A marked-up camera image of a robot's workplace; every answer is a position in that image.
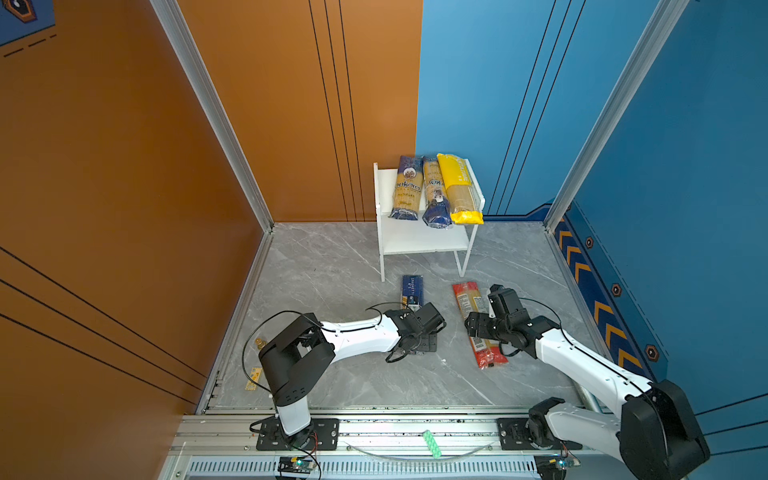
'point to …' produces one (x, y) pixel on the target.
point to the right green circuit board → (551, 467)
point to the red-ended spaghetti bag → (488, 352)
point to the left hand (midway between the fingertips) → (422, 338)
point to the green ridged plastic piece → (432, 444)
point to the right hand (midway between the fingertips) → (476, 324)
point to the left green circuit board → (296, 465)
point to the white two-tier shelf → (398, 236)
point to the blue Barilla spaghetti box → (412, 292)
